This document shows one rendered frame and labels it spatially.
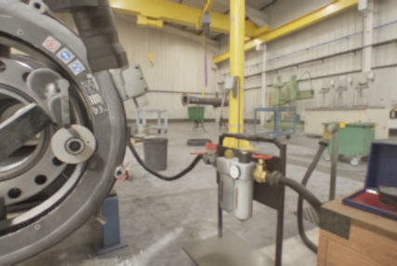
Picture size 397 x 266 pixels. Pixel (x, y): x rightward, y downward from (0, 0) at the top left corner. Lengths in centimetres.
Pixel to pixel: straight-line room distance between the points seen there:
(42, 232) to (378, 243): 78
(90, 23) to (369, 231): 61
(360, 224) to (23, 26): 87
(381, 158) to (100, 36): 68
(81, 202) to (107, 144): 19
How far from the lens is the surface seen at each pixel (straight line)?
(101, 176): 73
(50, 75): 76
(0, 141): 70
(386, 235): 47
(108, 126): 71
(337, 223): 50
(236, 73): 409
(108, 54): 48
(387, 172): 65
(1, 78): 85
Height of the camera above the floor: 65
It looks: 5 degrees down
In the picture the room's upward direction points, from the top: straight up
